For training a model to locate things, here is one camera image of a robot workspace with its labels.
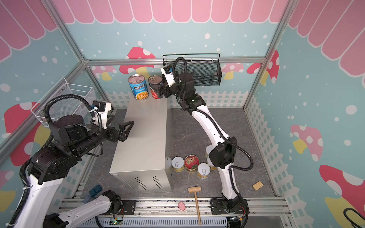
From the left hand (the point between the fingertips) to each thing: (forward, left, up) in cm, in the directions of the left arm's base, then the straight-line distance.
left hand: (123, 123), depth 57 cm
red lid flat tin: (0, -29, -38) cm, 47 cm away
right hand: (+26, -10, +3) cm, 28 cm away
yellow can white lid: (-2, -21, -36) cm, 41 cm away
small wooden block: (-12, -67, -41) cm, 79 cm away
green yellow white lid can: (+8, -40, -37) cm, 55 cm away
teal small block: (-16, +25, -41) cm, 50 cm away
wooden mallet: (-15, -31, -41) cm, 53 cm away
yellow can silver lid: (-6, -36, -36) cm, 51 cm away
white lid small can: (-3, -41, -36) cm, 55 cm away
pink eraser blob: (-23, -24, -40) cm, 52 cm away
